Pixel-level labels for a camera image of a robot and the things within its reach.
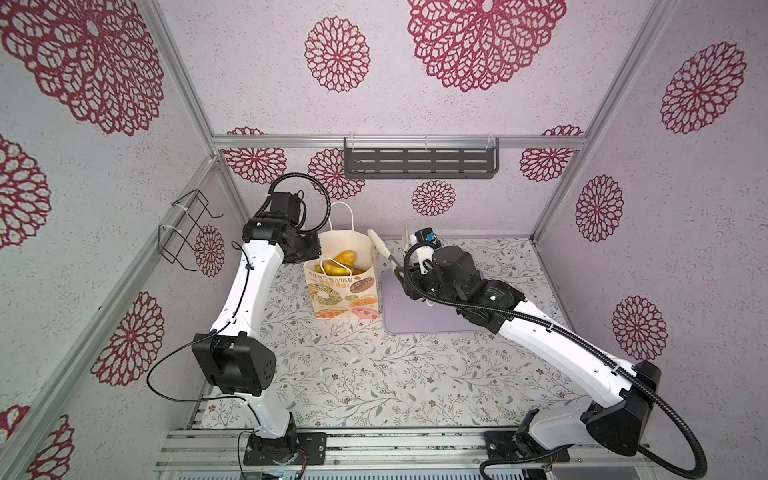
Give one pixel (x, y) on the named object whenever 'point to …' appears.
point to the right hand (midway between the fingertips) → (404, 262)
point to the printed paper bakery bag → (344, 297)
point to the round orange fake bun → (332, 269)
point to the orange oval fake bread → (347, 258)
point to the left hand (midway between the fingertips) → (314, 257)
